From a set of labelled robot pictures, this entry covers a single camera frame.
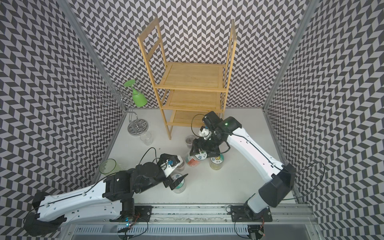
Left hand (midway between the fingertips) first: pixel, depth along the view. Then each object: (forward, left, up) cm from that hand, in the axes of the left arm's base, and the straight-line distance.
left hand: (179, 166), depth 66 cm
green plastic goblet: (+47, +31, -2) cm, 56 cm away
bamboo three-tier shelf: (+42, -2, +8) cm, 43 cm away
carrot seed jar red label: (+2, -7, 0) cm, 7 cm away
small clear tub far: (+23, -3, -17) cm, 29 cm away
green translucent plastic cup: (+8, +45, -20) cm, 50 cm away
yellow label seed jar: (+8, -19, -15) cm, 25 cm away
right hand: (+4, -9, 0) cm, 10 cm away
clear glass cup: (+28, +26, -20) cm, 44 cm away
